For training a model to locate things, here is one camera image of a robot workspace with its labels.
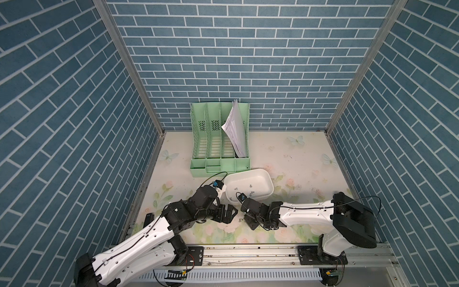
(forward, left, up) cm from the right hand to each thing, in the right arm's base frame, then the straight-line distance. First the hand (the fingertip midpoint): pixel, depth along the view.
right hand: (247, 217), depth 84 cm
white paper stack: (+36, +9, +25) cm, 44 cm away
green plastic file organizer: (+38, +24, +1) cm, 45 cm away
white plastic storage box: (+19, -4, -1) cm, 19 cm away
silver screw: (+16, -1, 0) cm, 16 cm away
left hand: (-3, +6, +13) cm, 15 cm away
